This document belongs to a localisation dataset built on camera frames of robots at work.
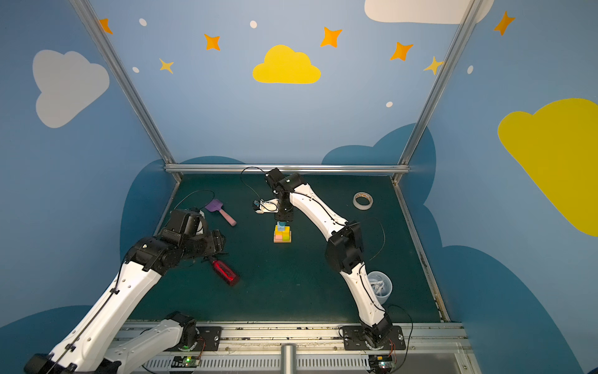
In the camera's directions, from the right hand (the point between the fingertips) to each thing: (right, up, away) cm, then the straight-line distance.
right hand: (284, 209), depth 91 cm
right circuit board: (+31, -47, -20) cm, 60 cm away
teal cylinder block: (-1, -6, +1) cm, 6 cm away
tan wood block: (-1, -14, +5) cm, 15 cm away
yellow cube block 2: (+1, -10, +4) cm, 11 cm away
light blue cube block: (-2, -8, +2) cm, 8 cm away
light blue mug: (+36, -27, -8) cm, 46 cm away
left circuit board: (-29, -46, -21) cm, 58 cm away
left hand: (-20, -9, -17) cm, 28 cm away
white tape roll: (+37, 0, +19) cm, 41 cm away
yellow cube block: (-3, -10, +4) cm, 11 cm away
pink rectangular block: (-3, -13, +5) cm, 14 cm away
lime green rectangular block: (0, -12, +5) cm, 13 cm away
